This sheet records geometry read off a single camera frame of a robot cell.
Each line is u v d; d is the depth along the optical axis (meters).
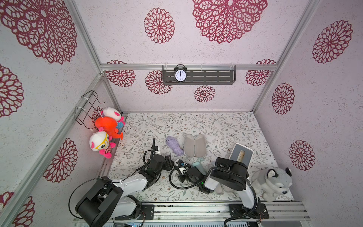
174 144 0.97
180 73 0.90
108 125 0.90
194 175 0.71
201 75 0.93
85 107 0.77
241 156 0.92
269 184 0.69
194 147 1.00
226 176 0.51
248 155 0.92
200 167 0.88
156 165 0.66
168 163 0.80
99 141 0.81
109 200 0.43
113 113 0.95
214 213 0.75
